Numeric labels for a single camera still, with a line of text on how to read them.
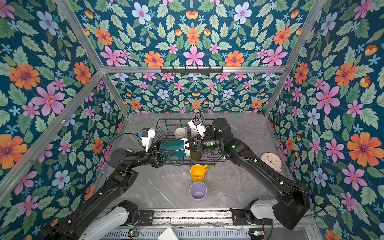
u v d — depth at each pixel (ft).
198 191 2.68
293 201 1.25
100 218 1.79
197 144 1.88
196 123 1.94
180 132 3.16
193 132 3.06
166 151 1.79
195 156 2.91
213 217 2.46
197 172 2.90
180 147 1.82
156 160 1.75
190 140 1.98
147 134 1.82
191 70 3.06
